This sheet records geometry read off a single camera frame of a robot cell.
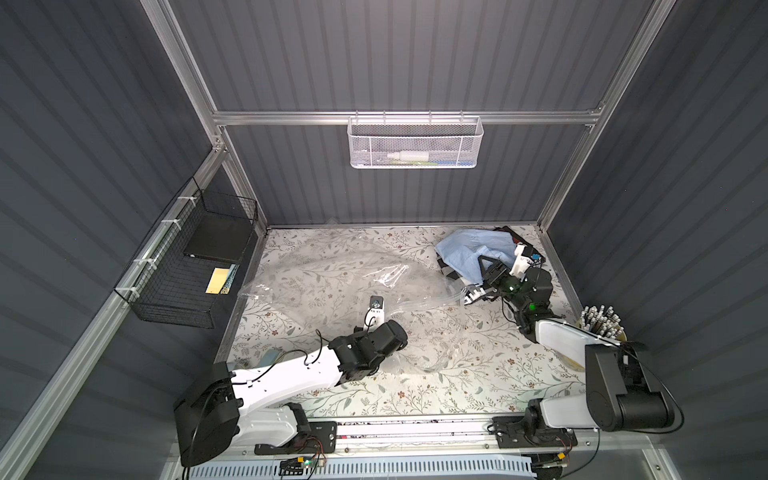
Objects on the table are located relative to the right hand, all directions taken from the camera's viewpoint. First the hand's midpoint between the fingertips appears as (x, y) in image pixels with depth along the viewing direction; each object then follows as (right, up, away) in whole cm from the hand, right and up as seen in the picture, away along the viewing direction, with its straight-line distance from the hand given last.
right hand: (483, 261), depth 86 cm
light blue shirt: (-5, +4, +7) cm, 9 cm away
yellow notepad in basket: (-70, -4, -13) cm, 71 cm away
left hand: (-29, -19, -6) cm, 35 cm away
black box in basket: (-73, +9, -5) cm, 74 cm away
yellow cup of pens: (+26, -15, -12) cm, 32 cm away
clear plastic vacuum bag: (-48, -10, +17) cm, 52 cm away
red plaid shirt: (+19, +7, +23) cm, 31 cm away
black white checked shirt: (-8, -3, +13) cm, 16 cm away
